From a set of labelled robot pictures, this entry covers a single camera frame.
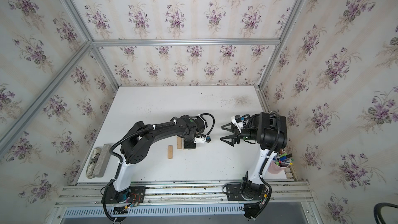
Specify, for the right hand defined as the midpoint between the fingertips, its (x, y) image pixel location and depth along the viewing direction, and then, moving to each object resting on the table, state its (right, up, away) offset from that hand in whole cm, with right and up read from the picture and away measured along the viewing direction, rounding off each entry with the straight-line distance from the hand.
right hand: (225, 134), depth 86 cm
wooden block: (-31, -10, 0) cm, 33 cm away
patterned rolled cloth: (-69, -16, -11) cm, 72 cm away
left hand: (-20, -6, +5) cm, 22 cm away
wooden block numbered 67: (-27, -6, +4) cm, 28 cm away
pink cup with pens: (+24, -10, -13) cm, 29 cm away
